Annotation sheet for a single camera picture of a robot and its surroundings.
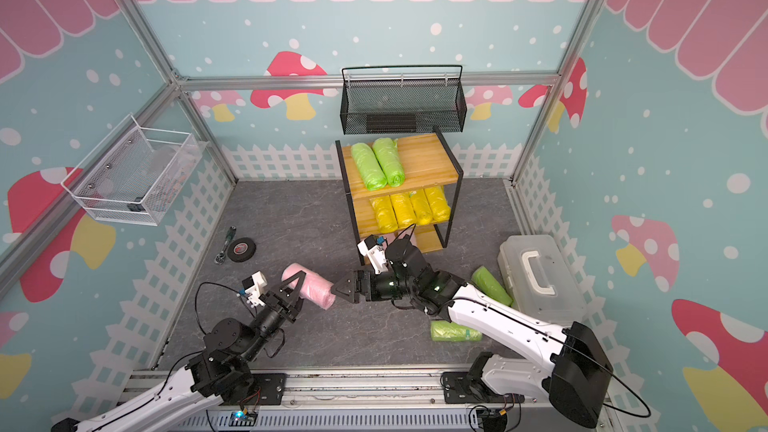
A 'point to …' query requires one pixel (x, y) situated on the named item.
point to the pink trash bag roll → (315, 287)
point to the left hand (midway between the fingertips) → (311, 281)
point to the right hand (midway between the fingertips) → (344, 291)
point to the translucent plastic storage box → (539, 282)
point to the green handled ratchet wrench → (219, 258)
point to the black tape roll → (241, 249)
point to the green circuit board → (242, 419)
